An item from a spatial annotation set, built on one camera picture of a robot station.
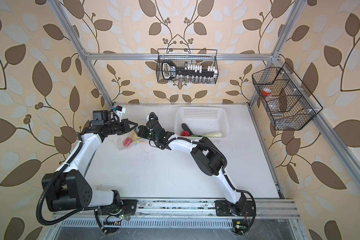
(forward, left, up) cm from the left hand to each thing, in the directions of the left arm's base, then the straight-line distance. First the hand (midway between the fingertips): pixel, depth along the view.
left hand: (137, 123), depth 81 cm
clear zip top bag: (0, +17, -19) cm, 25 cm away
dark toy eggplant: (+11, -26, -19) cm, 34 cm away
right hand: (0, +3, -8) cm, 8 cm away
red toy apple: (-4, +8, -13) cm, 16 cm away
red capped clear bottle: (+16, -70, +11) cm, 73 cm away
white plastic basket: (+16, -37, -16) cm, 44 cm away
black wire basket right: (+5, -78, +12) cm, 79 cm away
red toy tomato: (+5, -26, -16) cm, 31 cm away
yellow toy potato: (-3, +4, -8) cm, 10 cm away
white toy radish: (+5, -44, -17) cm, 48 cm away
